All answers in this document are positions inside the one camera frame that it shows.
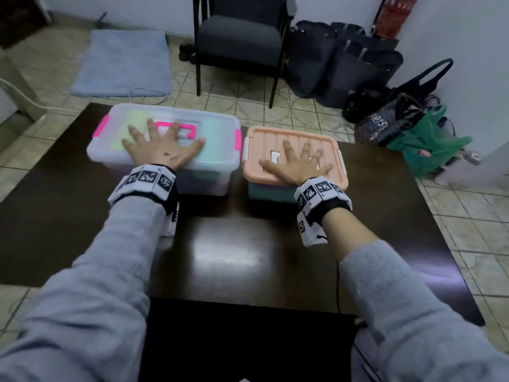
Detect green plastic bag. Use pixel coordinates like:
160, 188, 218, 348
388, 105, 474, 178

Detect clear lid pink handle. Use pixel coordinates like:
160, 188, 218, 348
86, 102, 242, 173

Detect person's black trousers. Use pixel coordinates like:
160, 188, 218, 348
139, 298, 358, 382

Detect small clear plastic bin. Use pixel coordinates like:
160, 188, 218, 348
241, 126, 349, 203

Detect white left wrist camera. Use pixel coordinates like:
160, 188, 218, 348
161, 202, 180, 237

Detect black left wristband with markers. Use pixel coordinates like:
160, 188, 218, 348
108, 163, 180, 215

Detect person's left hand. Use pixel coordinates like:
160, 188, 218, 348
121, 118, 207, 171

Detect black right camera cable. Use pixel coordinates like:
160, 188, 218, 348
335, 258, 343, 315

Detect white cabinet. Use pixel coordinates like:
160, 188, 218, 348
0, 81, 21, 126

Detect brown wooden door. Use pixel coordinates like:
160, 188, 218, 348
0, 0, 50, 50

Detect person's right forearm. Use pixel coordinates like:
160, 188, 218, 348
322, 209, 509, 382

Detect white cable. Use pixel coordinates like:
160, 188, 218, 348
0, 77, 172, 114

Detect pair of black shoes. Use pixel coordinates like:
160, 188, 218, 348
178, 41, 198, 64

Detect red fire extinguisher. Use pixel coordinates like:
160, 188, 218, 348
372, 0, 420, 39

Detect person's left forearm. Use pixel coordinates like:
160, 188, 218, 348
0, 196, 168, 382

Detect person's right hand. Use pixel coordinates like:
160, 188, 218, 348
258, 138, 334, 187

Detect blue-grey floor mat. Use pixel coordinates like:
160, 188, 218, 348
69, 29, 174, 98

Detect large clear storage bin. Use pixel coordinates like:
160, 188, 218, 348
86, 102, 242, 197

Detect black chair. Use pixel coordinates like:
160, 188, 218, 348
191, 0, 298, 109

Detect pale pink bottle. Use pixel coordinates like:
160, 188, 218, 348
435, 151, 482, 187

